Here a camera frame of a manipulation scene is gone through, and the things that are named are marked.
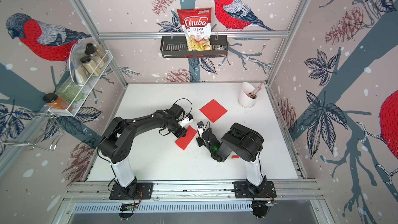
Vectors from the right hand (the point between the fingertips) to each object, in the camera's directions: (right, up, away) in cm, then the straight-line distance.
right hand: (198, 130), depth 95 cm
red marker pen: (+21, -12, -12) cm, 27 cm away
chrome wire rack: (-60, +9, -38) cm, 72 cm away
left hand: (-7, 0, -3) cm, 8 cm away
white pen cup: (+30, +18, +3) cm, 35 cm away
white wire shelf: (-54, +29, -23) cm, 66 cm away
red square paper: (-8, -5, -7) cm, 12 cm away
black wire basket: (-14, +53, 0) cm, 54 cm away
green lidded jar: (-59, +25, -26) cm, 69 cm away
